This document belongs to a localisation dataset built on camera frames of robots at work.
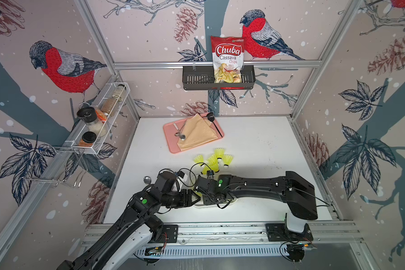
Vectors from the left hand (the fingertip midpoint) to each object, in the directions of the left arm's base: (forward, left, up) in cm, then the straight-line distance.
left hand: (198, 197), depth 71 cm
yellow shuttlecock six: (+25, -16, -11) cm, 31 cm away
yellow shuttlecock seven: (+25, +1, -10) cm, 27 cm away
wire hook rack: (+3, +48, +23) cm, 53 cm away
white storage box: (-4, -13, +7) cm, 15 cm away
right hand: (+2, -4, -9) cm, 10 cm away
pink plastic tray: (+49, +20, -14) cm, 55 cm away
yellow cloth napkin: (+47, +2, -12) cm, 49 cm away
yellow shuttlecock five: (+29, -11, -10) cm, 32 cm away
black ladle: (+59, -6, -11) cm, 61 cm away
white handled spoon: (+44, +13, -14) cm, 48 cm away
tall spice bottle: (+36, +42, +22) cm, 60 cm away
